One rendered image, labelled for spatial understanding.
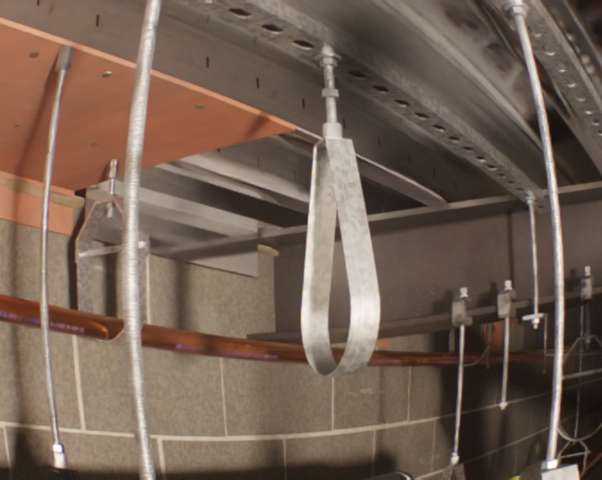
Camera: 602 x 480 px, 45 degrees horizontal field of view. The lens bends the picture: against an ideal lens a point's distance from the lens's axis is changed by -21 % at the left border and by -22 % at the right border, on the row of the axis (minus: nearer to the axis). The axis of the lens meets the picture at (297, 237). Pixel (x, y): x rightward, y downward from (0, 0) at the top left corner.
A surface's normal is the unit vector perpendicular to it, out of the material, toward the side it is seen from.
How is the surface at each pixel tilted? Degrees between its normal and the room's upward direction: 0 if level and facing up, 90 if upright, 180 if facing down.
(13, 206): 90
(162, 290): 90
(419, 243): 90
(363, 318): 99
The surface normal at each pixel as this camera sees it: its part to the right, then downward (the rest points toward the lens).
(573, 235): -0.54, -0.15
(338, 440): 0.84, -0.12
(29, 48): 0.02, 0.98
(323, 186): 0.34, 0.09
